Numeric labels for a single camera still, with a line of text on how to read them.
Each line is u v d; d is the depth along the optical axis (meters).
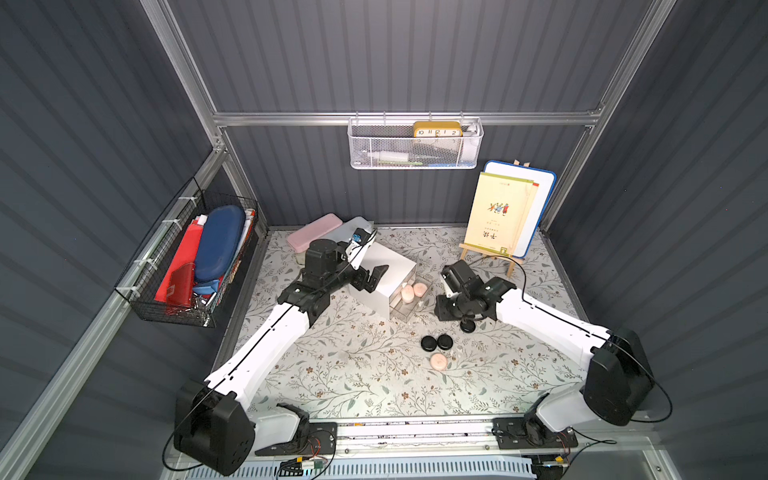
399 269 0.92
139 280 0.61
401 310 0.97
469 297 0.71
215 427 0.39
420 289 0.94
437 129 0.87
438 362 0.84
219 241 0.73
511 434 0.73
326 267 0.60
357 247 0.64
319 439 0.74
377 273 0.69
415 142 0.90
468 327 0.92
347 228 1.08
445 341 0.89
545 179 0.88
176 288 0.65
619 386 0.43
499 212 0.95
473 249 1.05
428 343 0.89
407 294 0.92
